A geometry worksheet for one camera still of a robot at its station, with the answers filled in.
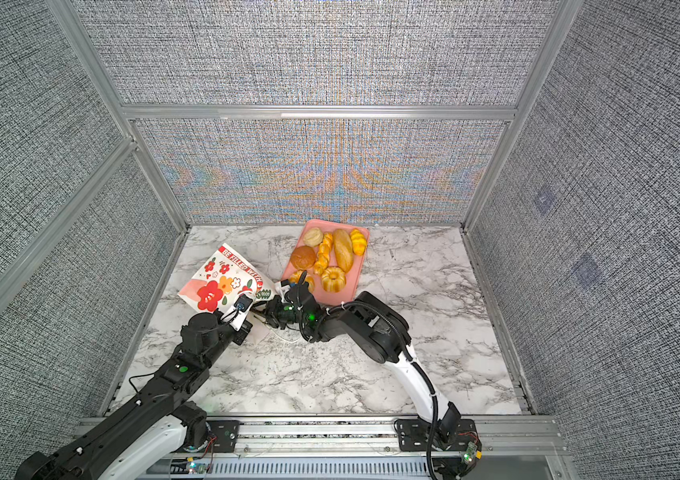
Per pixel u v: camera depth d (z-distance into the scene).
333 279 1.00
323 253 1.09
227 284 0.86
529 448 0.75
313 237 1.10
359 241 1.10
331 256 1.08
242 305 0.68
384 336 0.57
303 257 1.03
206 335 0.61
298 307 0.75
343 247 1.07
